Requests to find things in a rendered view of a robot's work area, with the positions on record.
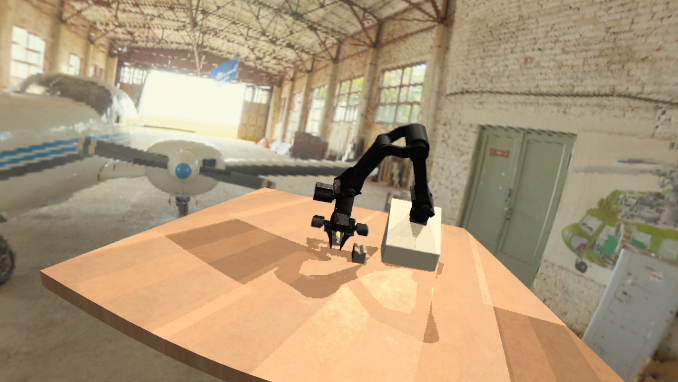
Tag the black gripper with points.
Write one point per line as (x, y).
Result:
(318, 222)

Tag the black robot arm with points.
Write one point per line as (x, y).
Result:
(349, 184)

